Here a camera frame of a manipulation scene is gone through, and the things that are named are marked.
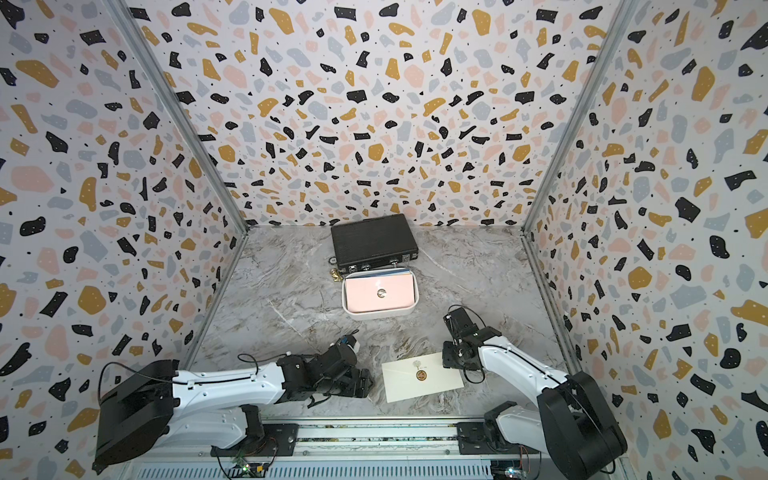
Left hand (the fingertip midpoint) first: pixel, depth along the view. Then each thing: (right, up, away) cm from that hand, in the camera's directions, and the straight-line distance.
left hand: (370, 385), depth 80 cm
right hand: (+23, +4, +8) cm, 25 cm away
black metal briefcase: (-2, +39, +30) cm, 50 cm away
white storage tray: (-2, +29, +21) cm, 36 cm away
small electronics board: (-28, -16, -9) cm, 33 cm away
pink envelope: (+1, +23, +17) cm, 29 cm away
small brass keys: (-15, +28, +26) cm, 41 cm away
